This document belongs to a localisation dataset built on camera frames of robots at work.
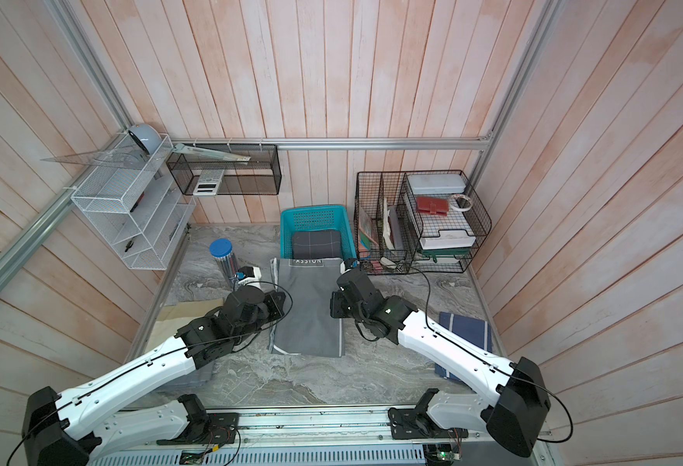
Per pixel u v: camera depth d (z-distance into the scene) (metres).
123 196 0.69
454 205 1.00
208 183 0.96
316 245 1.08
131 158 0.83
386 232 1.01
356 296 0.58
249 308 0.55
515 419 0.38
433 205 0.95
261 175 1.07
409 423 0.73
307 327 0.77
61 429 0.39
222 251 0.87
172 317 0.91
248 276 0.66
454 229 0.91
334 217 1.15
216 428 0.73
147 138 0.84
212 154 0.90
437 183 1.03
